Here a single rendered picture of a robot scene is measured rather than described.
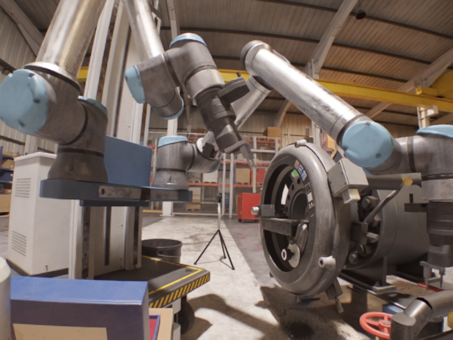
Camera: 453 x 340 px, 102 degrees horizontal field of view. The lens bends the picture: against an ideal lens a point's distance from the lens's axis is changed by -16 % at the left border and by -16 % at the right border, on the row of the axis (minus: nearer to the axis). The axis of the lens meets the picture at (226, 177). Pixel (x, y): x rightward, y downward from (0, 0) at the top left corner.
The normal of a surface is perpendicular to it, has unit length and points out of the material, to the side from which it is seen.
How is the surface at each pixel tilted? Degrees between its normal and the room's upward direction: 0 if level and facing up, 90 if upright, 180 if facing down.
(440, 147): 90
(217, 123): 107
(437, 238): 101
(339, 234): 96
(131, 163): 90
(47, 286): 12
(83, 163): 70
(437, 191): 90
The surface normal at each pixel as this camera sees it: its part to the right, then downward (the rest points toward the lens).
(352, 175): 0.18, -0.47
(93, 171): 0.82, -0.37
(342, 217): 0.17, -0.15
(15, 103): -0.07, -0.02
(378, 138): -0.73, -0.04
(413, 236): 0.17, 0.18
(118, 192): 0.89, -0.02
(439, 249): -0.91, -0.38
